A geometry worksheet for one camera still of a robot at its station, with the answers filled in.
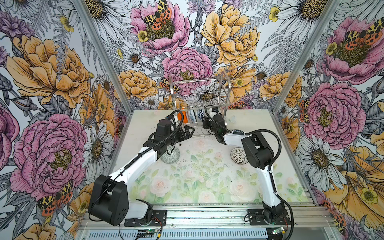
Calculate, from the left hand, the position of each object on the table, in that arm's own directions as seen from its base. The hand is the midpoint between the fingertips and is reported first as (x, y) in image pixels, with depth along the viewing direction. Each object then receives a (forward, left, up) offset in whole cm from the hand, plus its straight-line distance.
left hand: (189, 135), depth 83 cm
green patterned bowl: (-4, +12, -19) cm, 22 cm away
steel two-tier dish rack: (+40, -5, -9) cm, 42 cm away
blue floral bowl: (+21, -2, -7) cm, 23 cm away
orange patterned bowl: (+15, -33, -16) cm, 39 cm away
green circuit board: (-41, +17, -19) cm, 48 cm away
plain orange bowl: (+21, +3, -11) cm, 24 cm away
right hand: (+20, -9, -10) cm, 25 cm away
